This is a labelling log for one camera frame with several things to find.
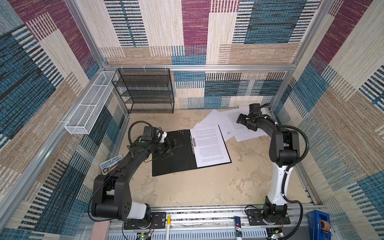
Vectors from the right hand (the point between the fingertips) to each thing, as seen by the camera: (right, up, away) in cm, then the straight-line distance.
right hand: (243, 123), depth 105 cm
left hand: (-43, -13, -21) cm, 50 cm away
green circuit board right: (+4, -52, -35) cm, 63 cm away
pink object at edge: (-77, -50, -35) cm, 98 cm away
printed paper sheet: (-24, -16, -5) cm, 30 cm away
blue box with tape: (+20, -45, -38) cm, 63 cm away
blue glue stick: (-14, -49, -35) cm, 62 cm away
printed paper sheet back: (-2, -6, +2) cm, 7 cm away
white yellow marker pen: (-46, -48, -32) cm, 74 cm away
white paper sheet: (-19, +4, +14) cm, 24 cm away
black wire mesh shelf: (-70, +24, +6) cm, 74 cm away
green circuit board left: (-57, -53, -34) cm, 85 cm away
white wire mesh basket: (-86, +1, -34) cm, 93 cm away
